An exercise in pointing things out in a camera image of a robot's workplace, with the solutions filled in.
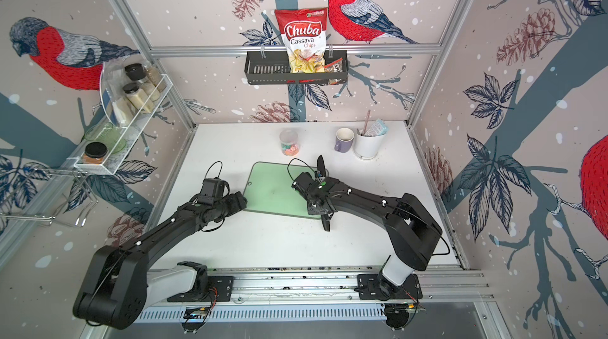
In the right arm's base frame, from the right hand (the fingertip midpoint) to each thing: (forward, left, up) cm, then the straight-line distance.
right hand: (319, 205), depth 86 cm
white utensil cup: (+27, -21, +2) cm, 35 cm away
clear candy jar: (+30, +14, +1) cm, 33 cm away
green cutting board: (+9, +22, -5) cm, 24 cm away
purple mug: (+32, -11, +3) cm, 34 cm away
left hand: (+2, +30, -1) cm, 30 cm away
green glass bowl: (+6, +65, +31) cm, 72 cm away
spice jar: (+33, +62, +32) cm, 77 cm away
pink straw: (+37, -21, +8) cm, 43 cm away
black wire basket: (+45, +23, +30) cm, 59 cm away
